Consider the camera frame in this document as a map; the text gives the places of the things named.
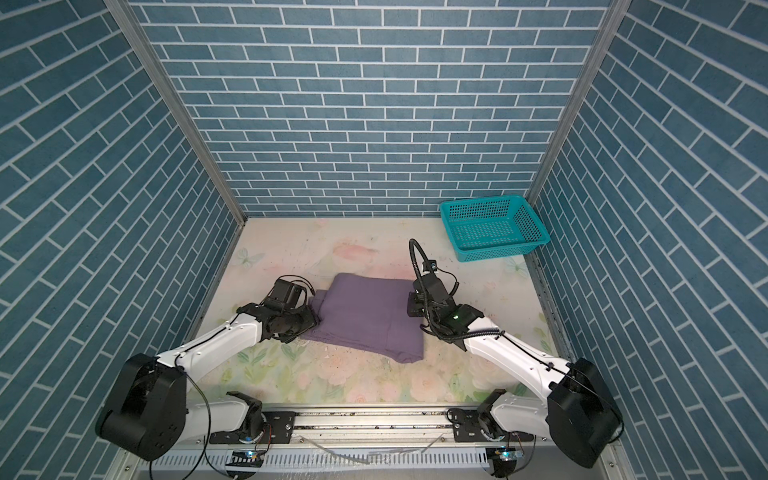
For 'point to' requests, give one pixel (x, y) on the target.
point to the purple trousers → (372, 314)
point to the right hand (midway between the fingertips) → (416, 294)
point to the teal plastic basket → (493, 227)
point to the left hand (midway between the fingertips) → (320, 324)
